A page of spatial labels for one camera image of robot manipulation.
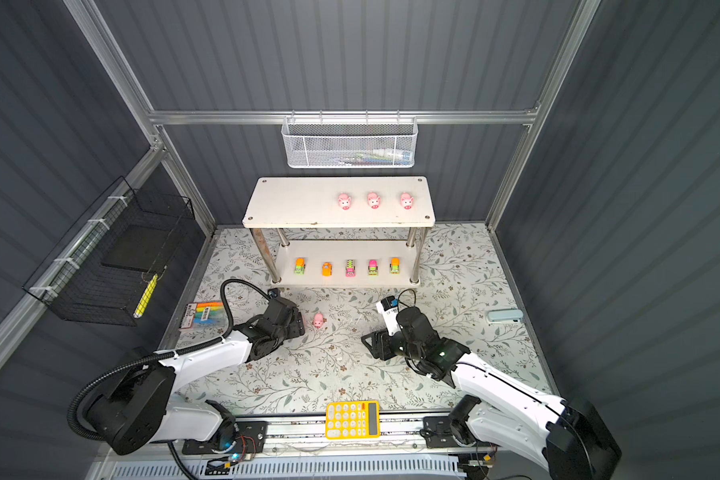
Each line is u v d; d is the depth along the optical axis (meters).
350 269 0.97
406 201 0.76
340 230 1.20
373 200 0.77
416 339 0.62
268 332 0.68
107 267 0.72
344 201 0.76
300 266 0.99
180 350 0.49
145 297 0.68
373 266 0.98
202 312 0.94
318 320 0.93
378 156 0.92
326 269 0.97
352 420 0.75
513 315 0.92
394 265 0.99
